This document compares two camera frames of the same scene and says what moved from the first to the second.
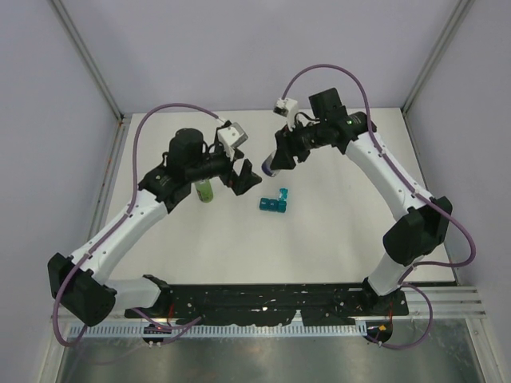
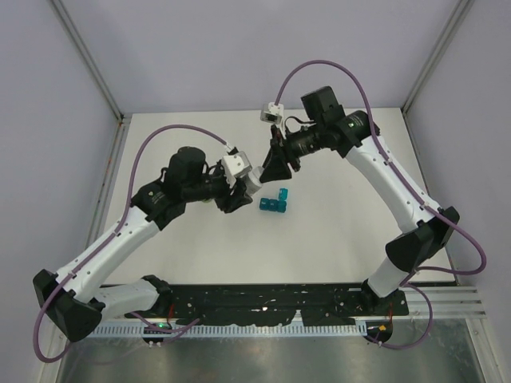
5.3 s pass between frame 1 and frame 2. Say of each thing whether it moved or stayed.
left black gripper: moved
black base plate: stayed
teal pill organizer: stayed
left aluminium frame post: stayed
